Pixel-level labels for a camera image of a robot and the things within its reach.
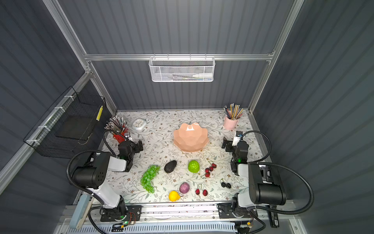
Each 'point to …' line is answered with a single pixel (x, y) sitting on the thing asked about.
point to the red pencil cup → (120, 138)
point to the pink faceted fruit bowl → (191, 137)
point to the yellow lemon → (174, 196)
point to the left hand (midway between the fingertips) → (131, 141)
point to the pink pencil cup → (230, 124)
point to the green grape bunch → (147, 176)
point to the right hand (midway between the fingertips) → (234, 138)
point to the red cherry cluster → (207, 174)
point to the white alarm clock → (139, 124)
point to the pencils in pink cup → (233, 111)
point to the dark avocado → (169, 166)
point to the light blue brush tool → (81, 209)
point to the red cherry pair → (205, 192)
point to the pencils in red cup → (116, 124)
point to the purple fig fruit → (184, 187)
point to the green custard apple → (194, 166)
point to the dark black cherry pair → (224, 185)
